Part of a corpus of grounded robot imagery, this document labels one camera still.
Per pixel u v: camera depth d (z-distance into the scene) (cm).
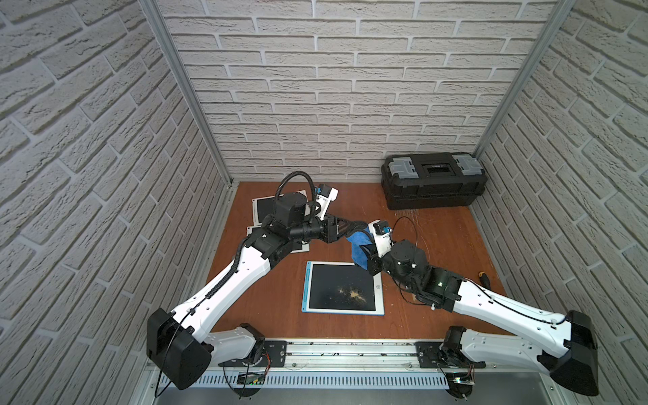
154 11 70
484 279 89
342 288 87
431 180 95
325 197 62
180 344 37
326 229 60
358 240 66
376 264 63
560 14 70
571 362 39
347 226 69
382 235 60
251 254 50
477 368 71
